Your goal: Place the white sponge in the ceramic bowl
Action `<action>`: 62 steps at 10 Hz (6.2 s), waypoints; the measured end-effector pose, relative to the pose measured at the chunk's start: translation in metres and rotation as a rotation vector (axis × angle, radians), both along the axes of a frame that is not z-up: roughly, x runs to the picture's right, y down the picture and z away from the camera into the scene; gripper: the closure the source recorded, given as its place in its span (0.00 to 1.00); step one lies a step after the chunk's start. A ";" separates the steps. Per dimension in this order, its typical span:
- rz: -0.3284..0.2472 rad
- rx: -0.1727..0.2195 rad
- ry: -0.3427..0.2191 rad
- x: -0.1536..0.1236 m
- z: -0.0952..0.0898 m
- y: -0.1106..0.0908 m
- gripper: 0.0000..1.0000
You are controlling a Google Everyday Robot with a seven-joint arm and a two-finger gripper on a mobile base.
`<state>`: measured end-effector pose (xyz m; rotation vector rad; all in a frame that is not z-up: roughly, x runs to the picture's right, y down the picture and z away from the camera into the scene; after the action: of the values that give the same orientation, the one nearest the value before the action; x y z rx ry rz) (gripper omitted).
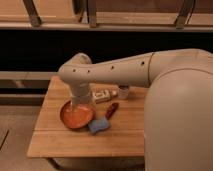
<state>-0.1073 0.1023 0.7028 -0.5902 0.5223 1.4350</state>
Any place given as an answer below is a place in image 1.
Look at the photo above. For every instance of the beige cylindrical gripper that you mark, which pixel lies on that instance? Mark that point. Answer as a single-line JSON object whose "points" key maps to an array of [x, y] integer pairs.
{"points": [[81, 94]]}

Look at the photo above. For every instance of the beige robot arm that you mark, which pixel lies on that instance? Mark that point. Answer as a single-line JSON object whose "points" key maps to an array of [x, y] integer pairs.
{"points": [[140, 70]]}

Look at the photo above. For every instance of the orange ceramic bowl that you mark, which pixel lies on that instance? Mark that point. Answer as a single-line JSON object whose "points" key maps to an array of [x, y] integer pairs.
{"points": [[76, 117]]}

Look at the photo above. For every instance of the red snack bar packet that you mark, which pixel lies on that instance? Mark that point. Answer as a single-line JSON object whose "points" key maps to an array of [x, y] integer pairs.
{"points": [[111, 109]]}

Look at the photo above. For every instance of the wooden table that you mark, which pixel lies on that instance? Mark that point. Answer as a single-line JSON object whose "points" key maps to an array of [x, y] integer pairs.
{"points": [[125, 137]]}

